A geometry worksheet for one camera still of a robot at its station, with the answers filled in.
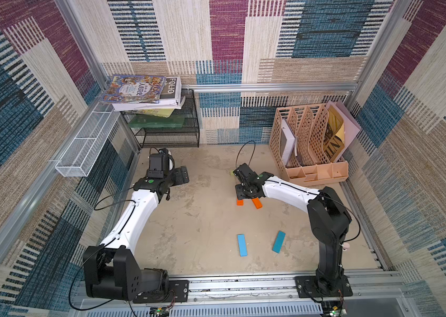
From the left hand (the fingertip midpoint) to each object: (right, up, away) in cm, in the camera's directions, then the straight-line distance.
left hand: (176, 172), depth 85 cm
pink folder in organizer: (+75, +19, +2) cm, 78 cm away
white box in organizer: (+50, +15, +9) cm, 53 cm away
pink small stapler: (+69, -29, -4) cm, 75 cm away
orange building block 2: (+36, -15, +11) cm, 41 cm away
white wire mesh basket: (-31, +5, -15) cm, 35 cm away
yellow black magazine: (+73, +23, +12) cm, 77 cm away
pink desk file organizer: (+64, +13, +34) cm, 74 cm away
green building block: (+23, 0, -8) cm, 25 cm away
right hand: (+30, -9, +10) cm, 32 cm away
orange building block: (+28, -15, +12) cm, 34 cm away
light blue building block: (+28, -31, -1) cm, 41 cm away
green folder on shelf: (-17, +25, +13) cm, 33 cm away
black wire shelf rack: (-3, +20, +35) cm, 40 cm away
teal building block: (+43, -30, 0) cm, 52 cm away
